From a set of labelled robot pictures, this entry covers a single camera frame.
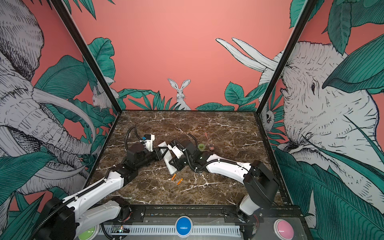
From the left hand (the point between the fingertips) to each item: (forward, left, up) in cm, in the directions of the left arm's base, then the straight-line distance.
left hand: (168, 147), depth 79 cm
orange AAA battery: (-11, -1, -18) cm, 21 cm away
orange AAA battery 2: (-12, -5, -18) cm, 23 cm away
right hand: (-6, 0, -4) cm, 8 cm away
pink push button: (-38, -55, -16) cm, 68 cm away
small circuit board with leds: (-34, +23, -18) cm, 44 cm away
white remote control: (-4, +1, -4) cm, 6 cm away
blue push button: (-34, -8, -15) cm, 38 cm away
